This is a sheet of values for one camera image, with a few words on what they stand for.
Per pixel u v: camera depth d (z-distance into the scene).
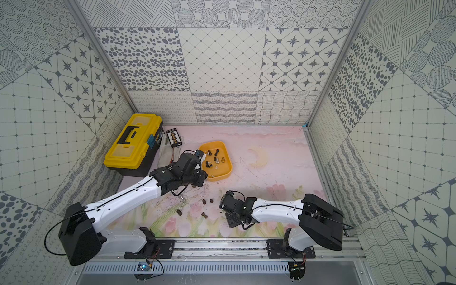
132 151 0.86
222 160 1.01
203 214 0.84
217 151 1.07
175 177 0.58
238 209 0.64
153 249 0.68
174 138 1.11
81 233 0.38
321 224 0.42
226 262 0.72
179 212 0.82
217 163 1.01
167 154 1.04
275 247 0.75
